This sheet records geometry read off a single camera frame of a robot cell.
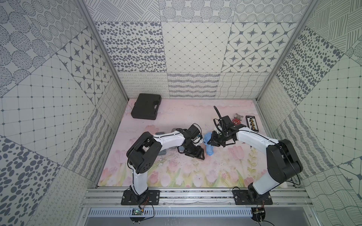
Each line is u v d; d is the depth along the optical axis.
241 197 0.73
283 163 0.45
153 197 0.73
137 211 0.72
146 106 1.08
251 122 1.05
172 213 0.70
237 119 1.04
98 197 0.76
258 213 0.73
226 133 0.68
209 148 0.84
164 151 0.88
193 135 0.75
